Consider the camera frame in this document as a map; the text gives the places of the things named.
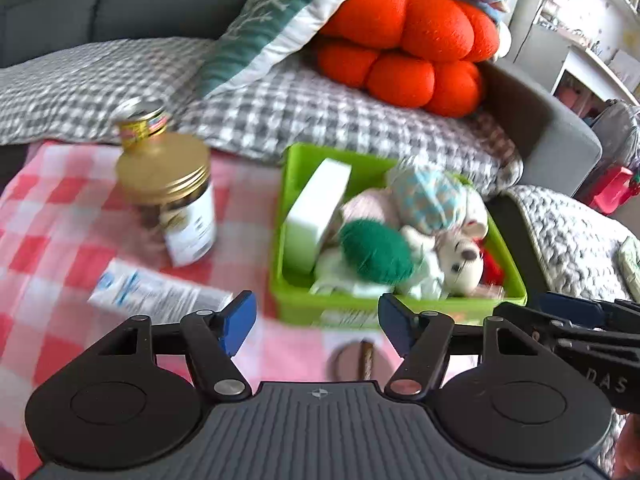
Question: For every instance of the orange pumpkin cushion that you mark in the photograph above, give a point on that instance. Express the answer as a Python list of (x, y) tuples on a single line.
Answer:
[(415, 20)]

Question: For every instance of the pink plush bunny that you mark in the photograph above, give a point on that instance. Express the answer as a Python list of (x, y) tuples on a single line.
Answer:
[(365, 207)]

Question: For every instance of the white sponge block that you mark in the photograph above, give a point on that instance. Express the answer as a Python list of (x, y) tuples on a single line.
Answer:
[(310, 215)]

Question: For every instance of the white shelf unit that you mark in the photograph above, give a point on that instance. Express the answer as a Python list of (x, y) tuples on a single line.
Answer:
[(575, 60)]

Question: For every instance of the green towel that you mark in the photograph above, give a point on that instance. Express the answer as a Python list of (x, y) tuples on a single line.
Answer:
[(425, 285)]

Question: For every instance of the teal patterned cushion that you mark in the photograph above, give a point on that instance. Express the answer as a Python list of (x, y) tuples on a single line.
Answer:
[(270, 20)]

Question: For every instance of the pink checked tablecloth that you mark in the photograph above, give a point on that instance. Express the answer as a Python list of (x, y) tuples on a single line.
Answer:
[(60, 240)]

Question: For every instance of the blue checked dress doll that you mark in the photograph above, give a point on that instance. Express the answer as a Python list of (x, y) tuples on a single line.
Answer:
[(430, 195)]

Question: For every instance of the green plastic box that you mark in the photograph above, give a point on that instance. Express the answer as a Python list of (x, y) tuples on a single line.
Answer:
[(295, 305)]

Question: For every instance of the pale green packet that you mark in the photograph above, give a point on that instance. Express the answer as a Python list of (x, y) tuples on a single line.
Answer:
[(631, 260)]

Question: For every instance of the red box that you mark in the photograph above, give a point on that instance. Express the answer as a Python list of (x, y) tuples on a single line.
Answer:
[(610, 190)]

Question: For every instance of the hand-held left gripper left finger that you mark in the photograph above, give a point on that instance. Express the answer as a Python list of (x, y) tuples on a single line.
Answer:
[(237, 320)]

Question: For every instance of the green round plush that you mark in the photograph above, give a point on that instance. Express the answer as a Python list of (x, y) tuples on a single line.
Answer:
[(375, 250)]

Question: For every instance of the grey patterned cloth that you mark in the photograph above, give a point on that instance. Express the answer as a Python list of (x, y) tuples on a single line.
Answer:
[(620, 135)]

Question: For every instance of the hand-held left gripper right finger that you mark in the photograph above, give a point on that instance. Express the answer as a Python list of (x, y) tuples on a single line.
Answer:
[(397, 322)]

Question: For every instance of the gold-lidded snack jar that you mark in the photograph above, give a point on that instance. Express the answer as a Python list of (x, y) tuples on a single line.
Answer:
[(165, 165)]

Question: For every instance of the white plush animal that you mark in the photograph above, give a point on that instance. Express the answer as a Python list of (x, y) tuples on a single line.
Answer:
[(462, 260)]

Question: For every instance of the grey pebbled blanket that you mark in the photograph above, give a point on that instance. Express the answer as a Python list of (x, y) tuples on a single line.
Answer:
[(565, 240)]

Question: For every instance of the yellow drink can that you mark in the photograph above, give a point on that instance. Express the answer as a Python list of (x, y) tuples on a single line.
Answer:
[(140, 125)]

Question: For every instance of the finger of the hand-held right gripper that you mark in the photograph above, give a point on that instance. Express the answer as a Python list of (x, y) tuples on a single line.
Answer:
[(570, 309), (525, 322)]

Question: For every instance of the white blue milk carton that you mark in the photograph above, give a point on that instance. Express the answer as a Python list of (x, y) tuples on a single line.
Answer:
[(150, 290)]

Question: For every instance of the grey checked blanket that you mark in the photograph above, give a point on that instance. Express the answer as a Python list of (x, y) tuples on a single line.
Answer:
[(75, 90)]

